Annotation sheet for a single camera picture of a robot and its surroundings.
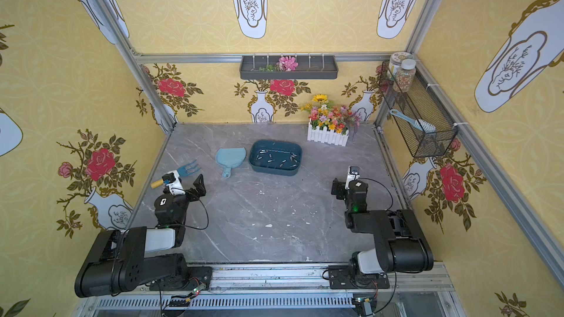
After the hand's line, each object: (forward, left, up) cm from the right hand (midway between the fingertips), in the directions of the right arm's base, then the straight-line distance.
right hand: (352, 179), depth 94 cm
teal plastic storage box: (+13, +34, -4) cm, 37 cm away
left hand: (-6, +69, +7) cm, 70 cm away
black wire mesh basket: (+9, -19, +28) cm, 35 cm away
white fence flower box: (+23, +9, +10) cm, 27 cm away
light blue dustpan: (+11, +56, -4) cm, 57 cm away
